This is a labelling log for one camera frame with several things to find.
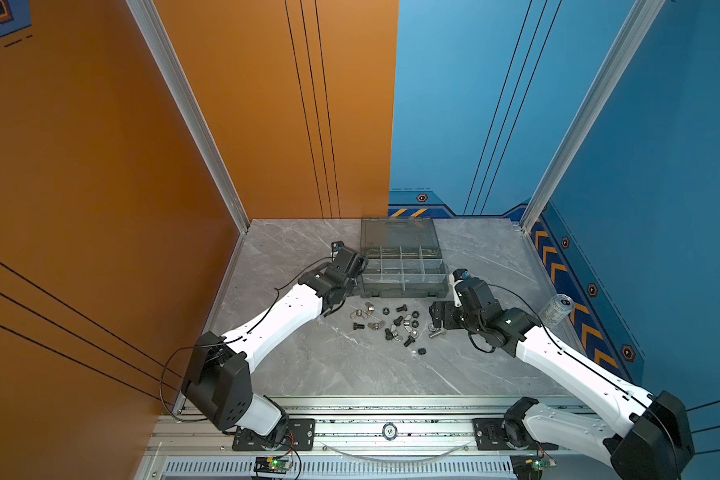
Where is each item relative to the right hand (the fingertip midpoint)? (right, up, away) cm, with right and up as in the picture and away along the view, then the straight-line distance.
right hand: (440, 309), depth 81 cm
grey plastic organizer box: (-7, +13, +27) cm, 31 cm away
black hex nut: (-14, -4, +15) cm, 21 cm away
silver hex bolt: (0, -8, +10) cm, 13 cm away
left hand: (-23, +9, +4) cm, 25 cm away
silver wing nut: (-17, -7, +10) cm, 21 cm away
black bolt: (-23, -7, +10) cm, 26 cm away
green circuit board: (-43, -35, -10) cm, 56 cm away
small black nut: (-4, -13, +6) cm, 15 cm away
